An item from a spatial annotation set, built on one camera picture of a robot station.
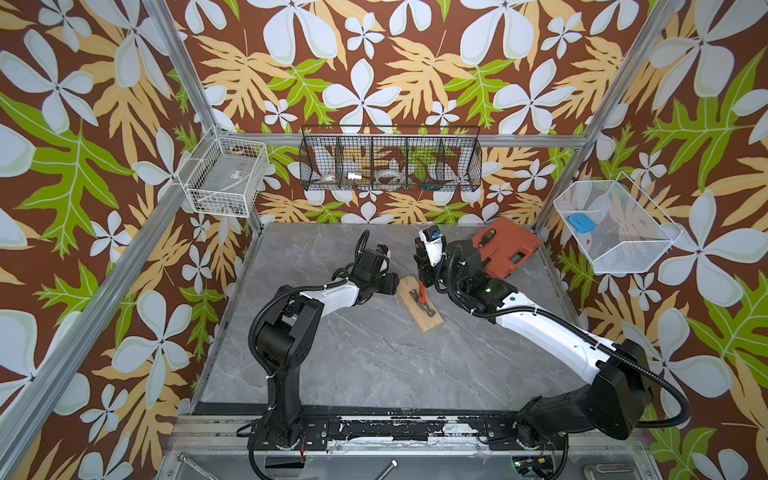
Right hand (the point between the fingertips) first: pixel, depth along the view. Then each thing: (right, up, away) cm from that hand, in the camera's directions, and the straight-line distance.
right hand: (416, 253), depth 79 cm
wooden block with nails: (+3, -21, +12) cm, 24 cm away
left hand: (-5, -7, +18) cm, 20 cm away
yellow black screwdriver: (+31, +7, +31) cm, 44 cm away
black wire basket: (-7, +32, +18) cm, 37 cm away
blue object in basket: (+50, +9, +7) cm, 51 cm away
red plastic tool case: (+35, +3, +29) cm, 46 cm away
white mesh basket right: (+57, +7, +3) cm, 57 cm away
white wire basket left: (-55, +23, +7) cm, 60 cm away
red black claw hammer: (+3, -14, +10) cm, 17 cm away
